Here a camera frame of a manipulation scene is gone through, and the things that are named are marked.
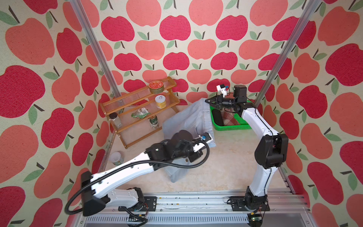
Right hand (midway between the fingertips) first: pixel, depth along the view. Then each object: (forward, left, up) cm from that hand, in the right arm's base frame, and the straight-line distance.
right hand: (206, 104), depth 82 cm
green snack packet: (-4, +41, -8) cm, 42 cm away
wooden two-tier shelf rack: (-3, +51, -29) cm, 59 cm away
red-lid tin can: (+8, +32, +4) cm, 33 cm away
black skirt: (+14, -12, -27) cm, 32 cm away
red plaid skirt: (+8, -19, -21) cm, 29 cm away
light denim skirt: (-9, +5, -2) cm, 11 cm away
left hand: (-29, 0, -1) cm, 29 cm away
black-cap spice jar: (-13, +54, -6) cm, 55 cm away
